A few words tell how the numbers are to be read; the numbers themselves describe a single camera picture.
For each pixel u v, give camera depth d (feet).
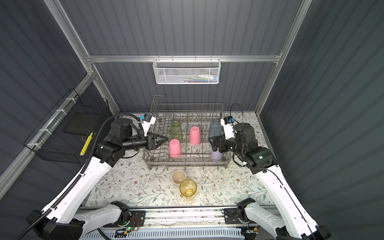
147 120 1.98
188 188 2.41
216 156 2.78
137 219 2.37
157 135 2.02
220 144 1.90
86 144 2.28
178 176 2.80
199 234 2.53
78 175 1.40
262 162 1.44
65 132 2.37
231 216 2.42
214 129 2.95
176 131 3.19
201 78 3.00
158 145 2.06
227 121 1.90
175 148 2.82
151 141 1.93
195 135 3.01
